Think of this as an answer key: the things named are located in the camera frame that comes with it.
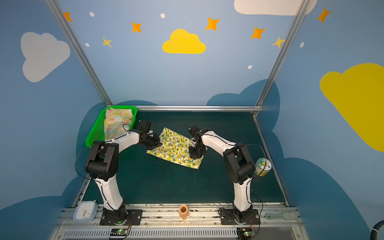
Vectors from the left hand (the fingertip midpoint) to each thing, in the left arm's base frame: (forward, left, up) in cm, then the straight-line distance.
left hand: (164, 143), depth 98 cm
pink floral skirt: (+19, +38, -2) cm, 43 cm away
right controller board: (-48, -45, -5) cm, 66 cm away
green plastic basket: (+7, +47, +1) cm, 48 cm away
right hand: (-10, -21, 0) cm, 23 cm away
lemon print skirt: (-2, -7, -3) cm, 8 cm away
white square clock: (-40, +34, -2) cm, 53 cm away
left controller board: (-49, +16, -5) cm, 51 cm away
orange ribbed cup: (-42, -16, +8) cm, 45 cm away
